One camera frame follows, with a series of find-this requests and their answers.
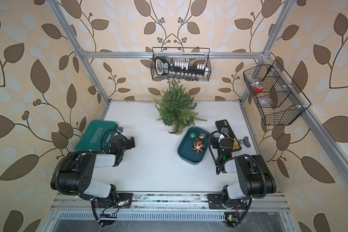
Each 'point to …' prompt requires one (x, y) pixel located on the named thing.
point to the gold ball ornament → (202, 136)
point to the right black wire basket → (277, 98)
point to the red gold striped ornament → (198, 146)
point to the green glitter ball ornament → (192, 135)
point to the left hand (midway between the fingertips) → (123, 137)
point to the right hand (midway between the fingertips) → (221, 135)
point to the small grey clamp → (245, 141)
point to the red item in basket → (256, 90)
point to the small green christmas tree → (177, 108)
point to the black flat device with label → (223, 125)
